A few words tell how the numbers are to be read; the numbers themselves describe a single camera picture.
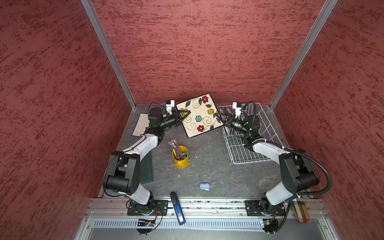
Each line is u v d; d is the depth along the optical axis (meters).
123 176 0.45
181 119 0.75
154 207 0.74
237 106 0.76
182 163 0.81
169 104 0.77
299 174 0.46
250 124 0.66
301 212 0.71
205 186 0.79
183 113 0.79
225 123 0.74
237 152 0.92
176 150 0.81
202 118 0.79
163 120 0.71
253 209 0.74
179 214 0.69
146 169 0.87
